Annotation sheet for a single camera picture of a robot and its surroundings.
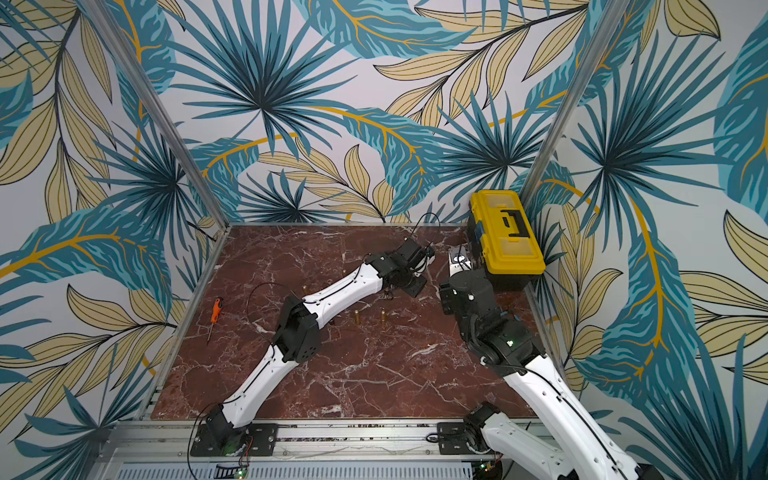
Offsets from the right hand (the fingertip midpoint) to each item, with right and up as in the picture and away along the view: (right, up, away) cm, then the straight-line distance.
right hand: (461, 276), depth 69 cm
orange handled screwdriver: (-71, -13, +25) cm, 77 cm away
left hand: (-8, -4, +24) cm, 26 cm away
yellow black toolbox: (+21, +10, +25) cm, 34 cm away
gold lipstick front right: (-18, -13, +21) cm, 30 cm away
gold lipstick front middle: (-27, -14, +23) cm, 38 cm away
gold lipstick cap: (-44, -6, +30) cm, 54 cm away
